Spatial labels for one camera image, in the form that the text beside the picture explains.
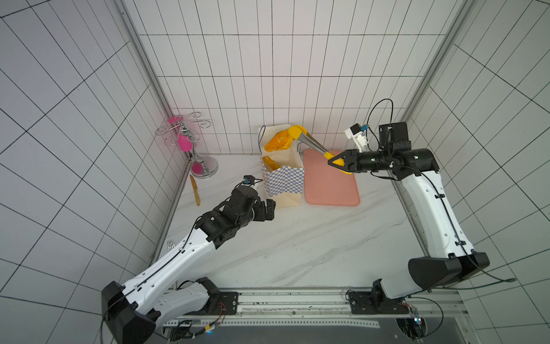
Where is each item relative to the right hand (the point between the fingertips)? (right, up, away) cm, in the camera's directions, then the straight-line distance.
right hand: (323, 163), depth 67 cm
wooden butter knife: (-57, -11, +39) cm, 70 cm away
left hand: (-21, -16, +8) cm, 28 cm away
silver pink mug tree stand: (-56, +14, +26) cm, 64 cm away
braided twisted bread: (-16, 0, +37) cm, 40 cm away
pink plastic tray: (+10, -9, +41) cm, 43 cm away
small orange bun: (-14, +9, +14) cm, 22 cm away
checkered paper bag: (-13, -2, +14) cm, 19 cm away
